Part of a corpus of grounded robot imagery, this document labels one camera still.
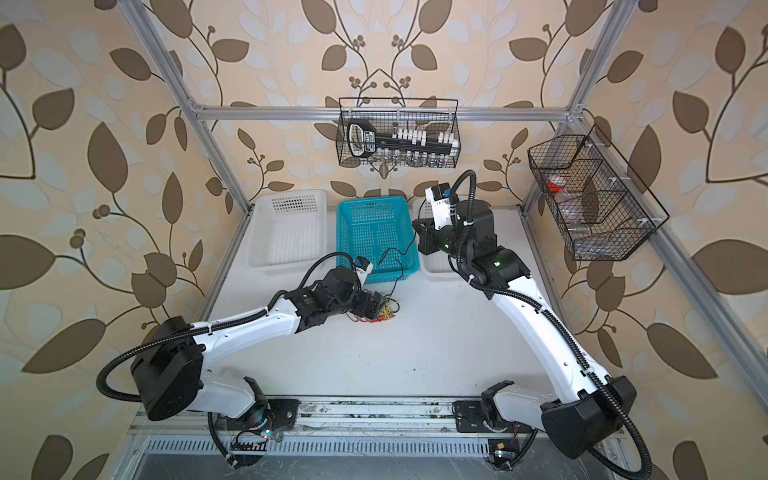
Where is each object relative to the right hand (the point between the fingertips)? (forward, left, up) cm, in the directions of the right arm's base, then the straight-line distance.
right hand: (417, 224), depth 70 cm
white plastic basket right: (+4, -6, -25) cm, 26 cm away
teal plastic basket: (+29, +11, -35) cm, 47 cm away
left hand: (-6, +11, -22) cm, 25 cm away
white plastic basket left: (+29, +46, -35) cm, 65 cm away
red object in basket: (+15, -39, -1) cm, 42 cm away
